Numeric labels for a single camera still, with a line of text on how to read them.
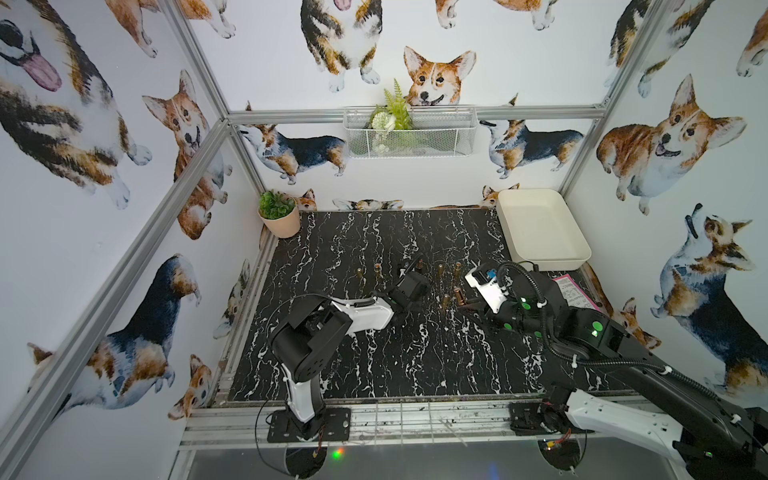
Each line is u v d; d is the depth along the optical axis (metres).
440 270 1.02
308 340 0.48
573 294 0.98
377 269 1.00
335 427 0.74
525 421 0.73
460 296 0.65
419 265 1.01
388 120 0.82
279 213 1.03
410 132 0.86
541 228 1.11
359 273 1.02
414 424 0.75
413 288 0.73
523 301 0.50
